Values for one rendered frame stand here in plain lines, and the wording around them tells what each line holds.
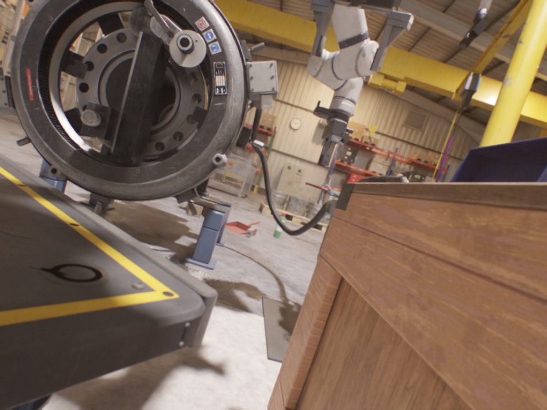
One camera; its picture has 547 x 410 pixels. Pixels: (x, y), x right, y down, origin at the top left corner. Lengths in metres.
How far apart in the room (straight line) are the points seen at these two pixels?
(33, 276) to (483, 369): 0.27
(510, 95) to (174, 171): 3.99
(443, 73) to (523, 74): 9.14
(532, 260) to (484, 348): 0.05
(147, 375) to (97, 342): 0.52
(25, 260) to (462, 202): 0.31
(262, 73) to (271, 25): 11.96
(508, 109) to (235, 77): 3.71
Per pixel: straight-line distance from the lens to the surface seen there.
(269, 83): 1.09
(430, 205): 0.29
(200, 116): 1.16
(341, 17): 0.98
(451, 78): 13.68
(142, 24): 1.22
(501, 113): 4.40
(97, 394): 0.66
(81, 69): 1.32
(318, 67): 1.06
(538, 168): 0.54
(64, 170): 1.17
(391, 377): 0.32
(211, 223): 1.37
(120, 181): 1.08
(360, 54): 0.96
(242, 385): 0.75
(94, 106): 1.06
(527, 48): 4.72
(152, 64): 1.09
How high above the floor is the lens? 0.42
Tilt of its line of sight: 4 degrees down
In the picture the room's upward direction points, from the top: 18 degrees clockwise
